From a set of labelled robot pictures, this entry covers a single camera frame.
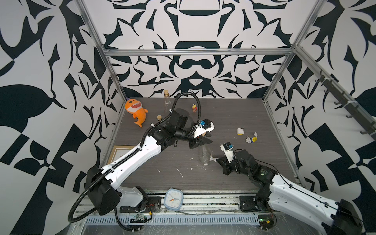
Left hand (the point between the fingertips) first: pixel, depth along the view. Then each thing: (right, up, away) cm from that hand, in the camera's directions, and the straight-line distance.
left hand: (207, 134), depth 69 cm
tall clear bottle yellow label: (-1, -10, +3) cm, 11 cm away
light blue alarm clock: (-16, -33, +5) cm, 37 cm away
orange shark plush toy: (-47, +14, +36) cm, 61 cm away
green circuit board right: (+28, -42, +2) cm, 51 cm away
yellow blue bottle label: (+26, -2, +31) cm, 40 cm away
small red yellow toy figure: (-5, +14, +39) cm, 42 cm away
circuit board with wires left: (-31, -39, 0) cm, 50 cm away
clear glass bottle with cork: (-21, +16, +16) cm, 31 cm away
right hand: (+6, -14, +11) cm, 19 cm away
